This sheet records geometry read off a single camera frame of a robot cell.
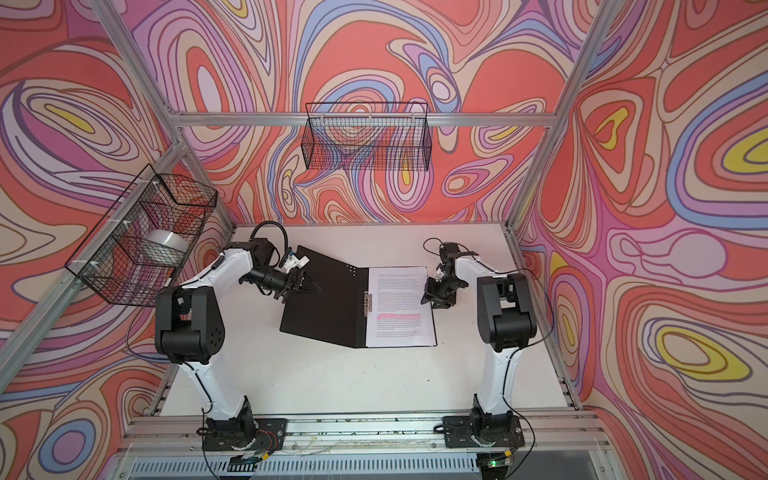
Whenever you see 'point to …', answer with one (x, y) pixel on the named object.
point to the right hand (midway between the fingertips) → (429, 308)
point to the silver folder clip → (367, 303)
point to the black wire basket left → (140, 248)
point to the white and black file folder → (397, 320)
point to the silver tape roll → (169, 238)
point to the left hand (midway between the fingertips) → (315, 293)
